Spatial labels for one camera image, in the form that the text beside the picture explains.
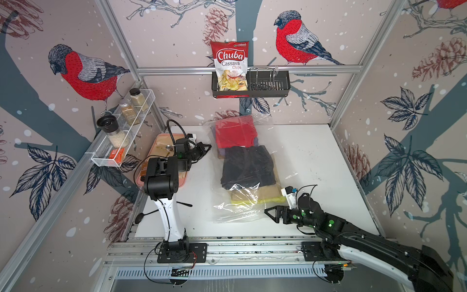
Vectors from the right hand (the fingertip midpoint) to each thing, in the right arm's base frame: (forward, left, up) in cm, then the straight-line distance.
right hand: (270, 211), depth 77 cm
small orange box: (+8, +58, +28) cm, 65 cm away
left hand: (+36, +30, +3) cm, 47 cm away
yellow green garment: (+6, -3, -3) cm, 8 cm away
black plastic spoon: (-2, +61, -8) cm, 62 cm away
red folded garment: (+43, +15, +4) cm, 46 cm away
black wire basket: (+68, +3, +20) cm, 71 cm away
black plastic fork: (+4, +39, -8) cm, 40 cm away
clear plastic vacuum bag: (0, +21, -2) cm, 21 cm away
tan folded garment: (+9, 0, +2) cm, 9 cm away
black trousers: (+21, +10, +2) cm, 24 cm away
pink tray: (+39, +62, -5) cm, 74 cm away
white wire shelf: (+10, +66, +26) cm, 72 cm away
